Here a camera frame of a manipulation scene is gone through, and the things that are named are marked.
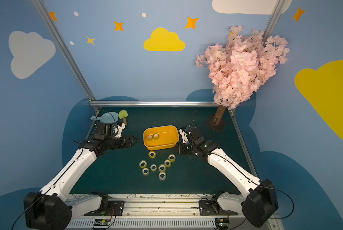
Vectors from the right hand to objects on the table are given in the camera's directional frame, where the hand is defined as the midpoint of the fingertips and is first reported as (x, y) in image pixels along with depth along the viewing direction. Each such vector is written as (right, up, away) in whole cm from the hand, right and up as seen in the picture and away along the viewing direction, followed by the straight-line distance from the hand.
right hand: (178, 146), depth 80 cm
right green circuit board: (+22, -39, -7) cm, 45 cm away
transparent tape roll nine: (-10, -19, +5) cm, 22 cm away
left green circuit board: (-39, -38, -8) cm, 55 cm away
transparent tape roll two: (-16, +3, +22) cm, 27 cm away
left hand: (-27, +4, +1) cm, 27 cm away
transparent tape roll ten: (-10, -15, +8) cm, 20 cm away
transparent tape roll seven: (-15, -15, +8) cm, 23 cm away
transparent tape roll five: (-17, -8, +14) cm, 23 cm away
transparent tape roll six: (-23, -12, +10) cm, 28 cm away
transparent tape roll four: (-7, -13, +11) cm, 18 cm away
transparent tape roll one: (-20, +2, +22) cm, 30 cm away
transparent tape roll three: (-4, -10, +13) cm, 17 cm away
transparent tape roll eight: (-20, -17, +6) cm, 27 cm away
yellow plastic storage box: (-12, +2, +24) cm, 27 cm away
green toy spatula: (-45, +20, +38) cm, 63 cm away
